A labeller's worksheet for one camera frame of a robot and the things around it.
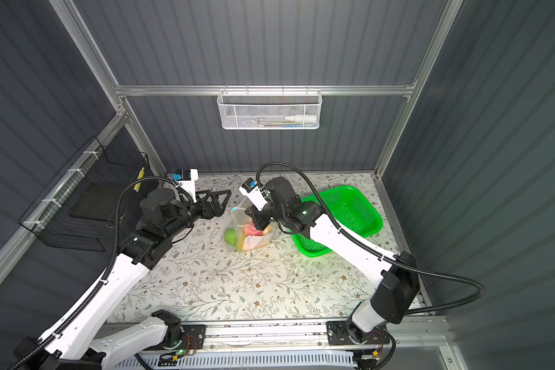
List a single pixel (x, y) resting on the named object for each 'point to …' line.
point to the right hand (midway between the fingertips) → (248, 212)
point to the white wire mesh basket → (269, 109)
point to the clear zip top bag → (239, 219)
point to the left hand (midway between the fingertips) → (220, 191)
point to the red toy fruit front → (250, 230)
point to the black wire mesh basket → (48, 217)
